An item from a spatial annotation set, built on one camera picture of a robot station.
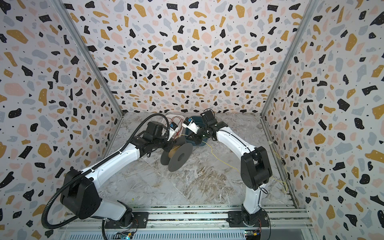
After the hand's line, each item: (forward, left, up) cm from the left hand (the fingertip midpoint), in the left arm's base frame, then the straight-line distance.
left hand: (175, 138), depth 82 cm
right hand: (+3, -6, 0) cm, 7 cm away
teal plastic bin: (+3, -13, +10) cm, 17 cm away
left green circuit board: (-42, +22, -19) cm, 52 cm away
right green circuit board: (-43, -39, -20) cm, 61 cm away
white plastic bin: (+28, +2, -16) cm, 32 cm away
